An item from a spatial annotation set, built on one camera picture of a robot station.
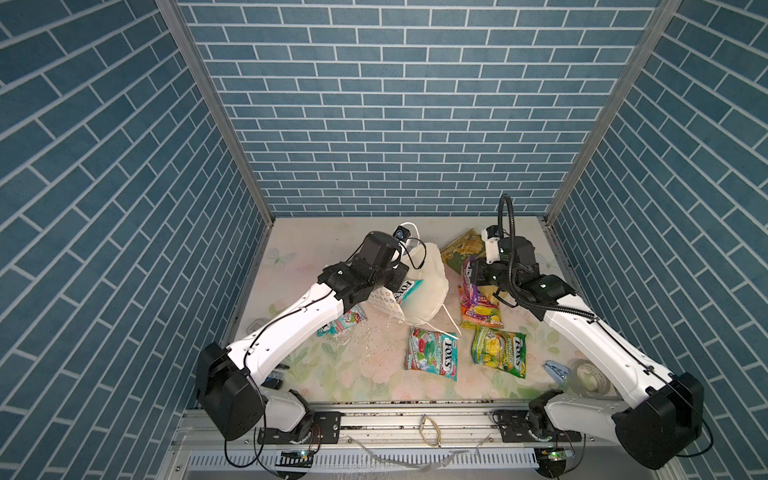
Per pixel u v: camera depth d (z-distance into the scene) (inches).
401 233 25.7
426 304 34.0
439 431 29.3
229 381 15.3
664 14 27.8
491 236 27.4
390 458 27.8
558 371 32.3
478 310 36.0
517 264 22.7
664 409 15.1
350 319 35.7
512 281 22.7
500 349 33.2
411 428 29.7
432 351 32.5
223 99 34.2
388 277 26.1
